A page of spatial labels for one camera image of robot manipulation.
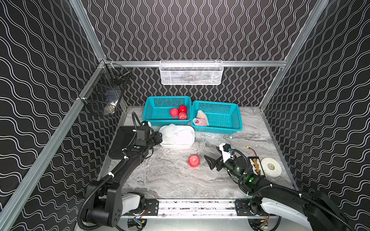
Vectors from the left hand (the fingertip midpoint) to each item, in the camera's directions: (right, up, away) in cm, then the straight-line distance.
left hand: (159, 132), depth 86 cm
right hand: (+30, -10, -7) cm, 32 cm away
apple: (+13, +16, +24) cm, 32 cm away
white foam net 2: (+6, -1, +4) cm, 8 cm away
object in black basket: (-28, +14, -2) cm, 32 cm away
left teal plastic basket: (+1, +15, +30) cm, 34 cm away
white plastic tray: (+12, -9, +7) cm, 16 cm away
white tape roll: (+68, -22, +2) cm, 71 cm away
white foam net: (+15, -3, +12) cm, 20 cm away
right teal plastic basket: (+45, +9, +28) cm, 54 cm away
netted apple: (+7, +13, +24) cm, 28 cm away
